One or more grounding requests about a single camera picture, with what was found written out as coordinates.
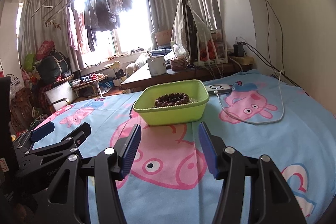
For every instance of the small low table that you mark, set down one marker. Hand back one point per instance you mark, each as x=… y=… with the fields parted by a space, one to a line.
x=93 y=83

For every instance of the cloth-covered monitor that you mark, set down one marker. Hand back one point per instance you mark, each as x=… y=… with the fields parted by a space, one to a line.
x=185 y=27

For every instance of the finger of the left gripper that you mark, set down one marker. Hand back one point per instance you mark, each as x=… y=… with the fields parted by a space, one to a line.
x=68 y=145
x=28 y=139

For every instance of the blue cartoon pig bedsheet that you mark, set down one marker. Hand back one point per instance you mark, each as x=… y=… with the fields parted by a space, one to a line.
x=169 y=181

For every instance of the white power bank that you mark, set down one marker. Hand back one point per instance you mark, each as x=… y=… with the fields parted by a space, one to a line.
x=218 y=89

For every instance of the white enamel mug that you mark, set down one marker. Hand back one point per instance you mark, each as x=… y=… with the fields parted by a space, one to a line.
x=156 y=65

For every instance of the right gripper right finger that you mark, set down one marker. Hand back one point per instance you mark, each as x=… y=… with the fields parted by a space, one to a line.
x=271 y=198

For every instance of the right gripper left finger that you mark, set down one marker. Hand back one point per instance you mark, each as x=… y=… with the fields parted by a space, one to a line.
x=66 y=199

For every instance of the hanging dark clothes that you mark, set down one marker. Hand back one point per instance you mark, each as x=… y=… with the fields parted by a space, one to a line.
x=101 y=16

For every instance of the black duffel bag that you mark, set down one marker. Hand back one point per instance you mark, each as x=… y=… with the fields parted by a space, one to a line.
x=52 y=66

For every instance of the wooden armchair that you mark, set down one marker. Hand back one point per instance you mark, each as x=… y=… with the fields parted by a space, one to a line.
x=60 y=96

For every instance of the dark wooden desk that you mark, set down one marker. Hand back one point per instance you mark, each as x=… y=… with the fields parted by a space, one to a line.
x=142 y=79

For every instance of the black power adapter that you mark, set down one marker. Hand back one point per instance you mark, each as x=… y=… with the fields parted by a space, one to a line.
x=239 y=50

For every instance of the green plastic basket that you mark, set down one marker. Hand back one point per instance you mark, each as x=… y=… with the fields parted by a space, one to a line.
x=175 y=114

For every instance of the woven snack basket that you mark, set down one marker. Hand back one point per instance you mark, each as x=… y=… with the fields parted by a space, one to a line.
x=178 y=63

